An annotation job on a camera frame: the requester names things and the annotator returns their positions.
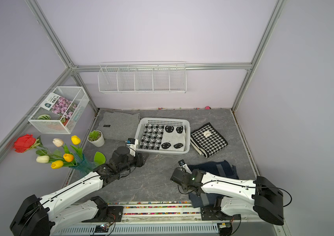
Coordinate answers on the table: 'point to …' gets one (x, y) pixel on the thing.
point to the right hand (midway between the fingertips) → (187, 179)
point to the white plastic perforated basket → (140, 127)
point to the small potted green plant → (96, 137)
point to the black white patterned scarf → (169, 137)
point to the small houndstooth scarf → (207, 140)
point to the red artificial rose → (25, 143)
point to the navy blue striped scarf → (220, 168)
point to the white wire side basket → (45, 119)
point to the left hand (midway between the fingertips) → (146, 155)
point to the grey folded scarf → (119, 126)
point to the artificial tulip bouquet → (61, 156)
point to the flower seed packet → (62, 106)
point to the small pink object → (208, 107)
